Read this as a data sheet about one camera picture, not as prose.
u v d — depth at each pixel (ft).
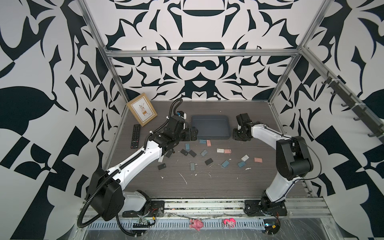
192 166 2.87
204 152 3.07
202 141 3.16
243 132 2.34
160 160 2.94
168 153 3.08
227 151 3.09
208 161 2.95
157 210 2.40
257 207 2.42
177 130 2.02
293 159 1.60
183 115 2.41
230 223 2.29
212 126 3.44
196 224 2.25
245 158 2.98
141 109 3.36
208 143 3.17
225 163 2.92
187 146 3.11
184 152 3.08
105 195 1.31
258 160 2.95
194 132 2.35
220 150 3.08
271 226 2.33
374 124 1.75
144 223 2.37
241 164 2.92
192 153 3.08
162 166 2.89
